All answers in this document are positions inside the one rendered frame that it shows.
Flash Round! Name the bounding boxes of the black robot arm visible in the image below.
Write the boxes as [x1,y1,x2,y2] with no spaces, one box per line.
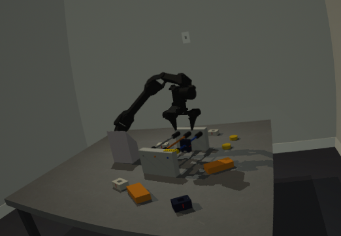
[114,73,197,132]

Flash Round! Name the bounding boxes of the yellow short cylinder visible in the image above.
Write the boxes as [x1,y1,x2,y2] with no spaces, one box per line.
[229,135,238,141]
[222,143,231,150]

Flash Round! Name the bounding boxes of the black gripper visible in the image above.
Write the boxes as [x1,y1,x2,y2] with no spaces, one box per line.
[163,99,201,131]

